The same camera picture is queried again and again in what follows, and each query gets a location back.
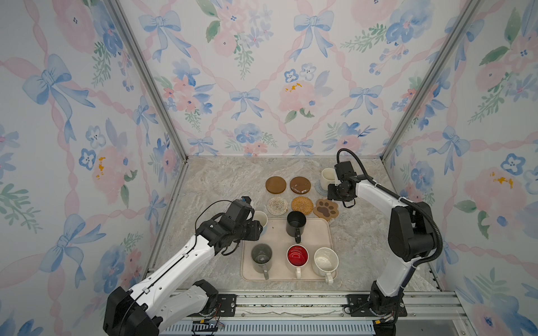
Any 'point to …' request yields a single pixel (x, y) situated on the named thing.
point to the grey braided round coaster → (318, 187)
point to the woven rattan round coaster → (303, 204)
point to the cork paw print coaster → (326, 209)
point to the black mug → (295, 225)
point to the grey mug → (261, 255)
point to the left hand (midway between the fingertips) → (257, 226)
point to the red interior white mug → (298, 256)
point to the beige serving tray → (318, 234)
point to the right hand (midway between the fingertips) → (333, 193)
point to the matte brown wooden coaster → (275, 185)
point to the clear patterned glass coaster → (277, 206)
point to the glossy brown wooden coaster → (300, 185)
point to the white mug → (326, 262)
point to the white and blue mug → (262, 218)
